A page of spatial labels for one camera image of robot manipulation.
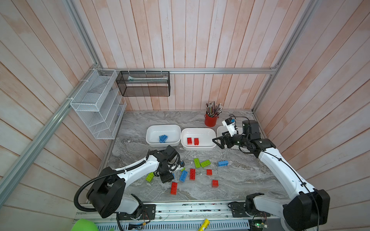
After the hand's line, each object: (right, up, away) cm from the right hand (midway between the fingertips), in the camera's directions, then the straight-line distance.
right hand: (218, 136), depth 80 cm
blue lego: (-37, -3, +23) cm, 43 cm away
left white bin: (-27, +1, +27) cm, 38 cm away
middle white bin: (-4, -2, +23) cm, 23 cm away
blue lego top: (-34, -3, +20) cm, 40 cm away
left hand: (-31, -24, +3) cm, 39 cm away
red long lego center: (-14, -24, +6) cm, 28 cm away
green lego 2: (-11, -18, +11) cm, 24 cm away
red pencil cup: (0, +8, +25) cm, 26 cm away
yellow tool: (-10, -43, -11) cm, 45 cm away
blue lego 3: (-20, -24, +4) cm, 32 cm away
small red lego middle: (-4, -23, +6) cm, 24 cm away
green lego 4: (-40, -25, +4) cm, 47 cm away
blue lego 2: (+6, -18, +9) cm, 21 cm away
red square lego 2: (-11, -5, +18) cm, 22 cm away
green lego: (-20, -18, -2) cm, 27 cm away
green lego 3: (-6, -19, +11) cm, 22 cm away
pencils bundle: (+3, +17, +27) cm, 32 cm away
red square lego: (-15, -5, +21) cm, 26 cm away
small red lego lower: (-2, -27, 0) cm, 27 cm away
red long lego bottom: (-25, -31, +1) cm, 40 cm away
